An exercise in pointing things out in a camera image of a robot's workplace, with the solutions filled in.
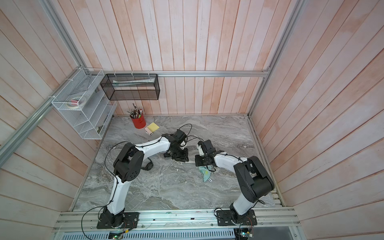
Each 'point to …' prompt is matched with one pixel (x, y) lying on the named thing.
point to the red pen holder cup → (139, 123)
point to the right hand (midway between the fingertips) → (197, 159)
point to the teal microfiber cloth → (205, 172)
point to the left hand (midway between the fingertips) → (187, 162)
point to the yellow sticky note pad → (153, 127)
